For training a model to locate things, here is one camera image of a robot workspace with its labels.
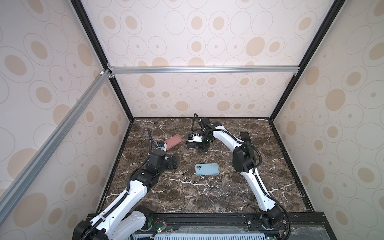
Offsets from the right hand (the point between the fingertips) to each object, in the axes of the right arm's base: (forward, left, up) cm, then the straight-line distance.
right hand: (200, 143), depth 104 cm
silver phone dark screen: (-6, +6, +8) cm, 11 cm away
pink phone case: (+3, +19, -1) cm, 20 cm away
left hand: (-18, +15, +15) cm, 28 cm away
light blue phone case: (-19, -1, -1) cm, 19 cm away
